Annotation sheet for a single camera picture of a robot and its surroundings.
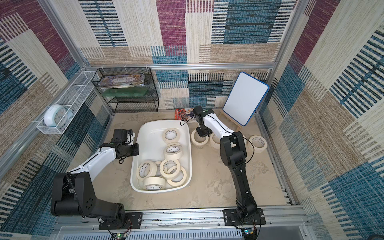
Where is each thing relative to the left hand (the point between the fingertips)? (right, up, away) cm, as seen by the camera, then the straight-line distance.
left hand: (136, 149), depth 91 cm
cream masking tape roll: (+78, +2, +9) cm, 78 cm away
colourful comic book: (+27, +23, +25) cm, 43 cm away
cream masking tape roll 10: (+14, -8, -4) cm, 16 cm away
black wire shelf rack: (-1, +31, +28) cm, 42 cm away
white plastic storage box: (+3, +1, +12) cm, 12 cm away
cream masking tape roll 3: (+36, +3, +3) cm, 37 cm away
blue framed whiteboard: (+64, +30, -4) cm, 71 cm away
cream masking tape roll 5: (+22, -2, +2) cm, 22 cm away
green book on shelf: (-9, +35, +3) cm, 36 cm away
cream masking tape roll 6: (+7, -11, -4) cm, 14 cm away
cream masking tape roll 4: (+19, +7, +13) cm, 24 cm away
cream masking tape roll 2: (+47, +2, +7) cm, 48 cm away
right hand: (+42, +10, +8) cm, 44 cm away
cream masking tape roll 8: (+26, -16, -8) cm, 32 cm away
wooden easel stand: (+63, +15, +10) cm, 66 cm away
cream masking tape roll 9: (+14, -15, -15) cm, 25 cm away
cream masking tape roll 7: (+21, -11, -4) cm, 24 cm away
